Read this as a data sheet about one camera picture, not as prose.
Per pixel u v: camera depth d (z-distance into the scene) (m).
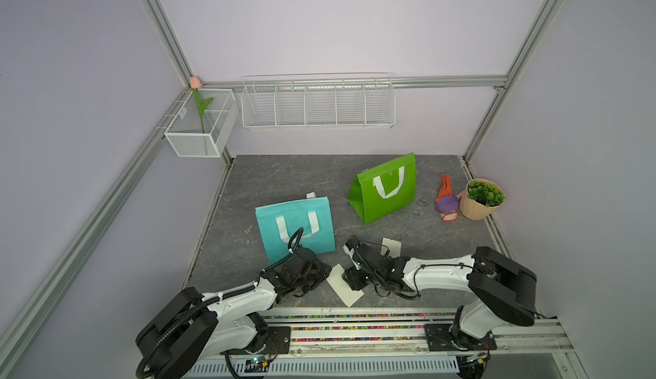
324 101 0.99
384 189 0.89
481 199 0.92
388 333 0.76
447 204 1.03
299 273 0.67
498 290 0.43
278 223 0.78
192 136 0.77
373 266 0.66
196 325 0.42
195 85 0.89
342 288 0.83
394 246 0.93
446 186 1.06
